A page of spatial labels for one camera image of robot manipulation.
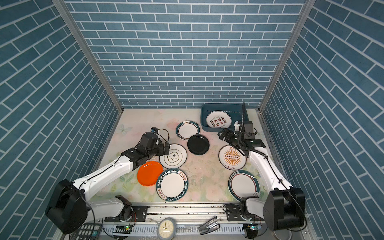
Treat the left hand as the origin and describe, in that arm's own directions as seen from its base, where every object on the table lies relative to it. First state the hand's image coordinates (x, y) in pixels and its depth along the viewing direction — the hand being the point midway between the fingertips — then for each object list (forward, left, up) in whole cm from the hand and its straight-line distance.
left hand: (164, 144), depth 86 cm
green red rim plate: (-19, -45, -11) cm, 50 cm away
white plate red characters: (+28, -36, -10) cm, 47 cm away
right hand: (+2, -34, +7) cm, 34 cm away
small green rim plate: (+21, -12, -12) cm, 27 cm away
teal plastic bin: (+38, -50, -9) cm, 64 cm away
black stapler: (-38, -25, -9) cm, 47 cm away
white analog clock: (-39, -5, -8) cm, 41 cm away
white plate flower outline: (-3, -7, -12) cm, 14 cm away
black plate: (+6, -20, -10) cm, 23 cm away
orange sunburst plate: (-4, -41, -12) cm, 43 cm away
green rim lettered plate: (-19, -5, -12) cm, 23 cm away
